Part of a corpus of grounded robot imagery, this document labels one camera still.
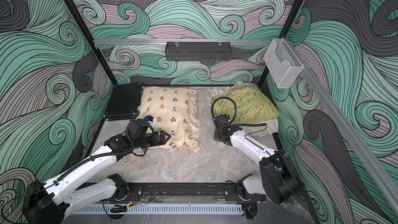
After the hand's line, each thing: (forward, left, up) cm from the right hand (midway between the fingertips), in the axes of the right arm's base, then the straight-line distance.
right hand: (219, 135), depth 88 cm
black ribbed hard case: (+25, +63, +2) cm, 68 cm away
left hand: (-5, +30, +11) cm, 32 cm away
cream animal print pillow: (+14, +27, +7) cm, 31 cm away
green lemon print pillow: (+18, -19, +4) cm, 26 cm away
